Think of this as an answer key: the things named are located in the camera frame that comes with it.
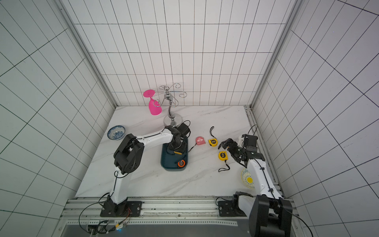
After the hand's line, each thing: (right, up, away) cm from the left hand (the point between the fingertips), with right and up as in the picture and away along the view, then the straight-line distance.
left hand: (177, 152), depth 93 cm
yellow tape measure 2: (+1, 0, -4) cm, 4 cm away
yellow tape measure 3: (+29, -1, -3) cm, 29 cm away
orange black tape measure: (+3, -5, -8) cm, 10 cm away
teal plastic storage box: (-5, -4, -4) cm, 7 cm away
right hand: (+27, +6, -8) cm, 28 cm away
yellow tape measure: (+24, +6, +4) cm, 25 cm away
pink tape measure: (+15, +7, +5) cm, 17 cm away
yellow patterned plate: (+41, -13, -10) cm, 45 cm away
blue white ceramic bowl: (-44, +12, +8) cm, 46 cm away
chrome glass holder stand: (-6, +21, +14) cm, 26 cm away
